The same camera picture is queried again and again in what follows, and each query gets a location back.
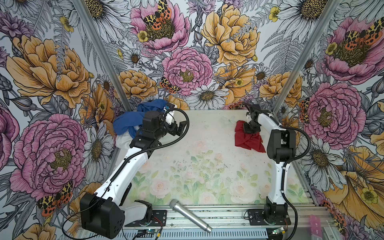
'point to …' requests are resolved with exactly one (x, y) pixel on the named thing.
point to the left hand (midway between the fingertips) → (178, 121)
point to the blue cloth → (123, 121)
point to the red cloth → (249, 141)
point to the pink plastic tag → (315, 225)
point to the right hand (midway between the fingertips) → (249, 134)
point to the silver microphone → (176, 205)
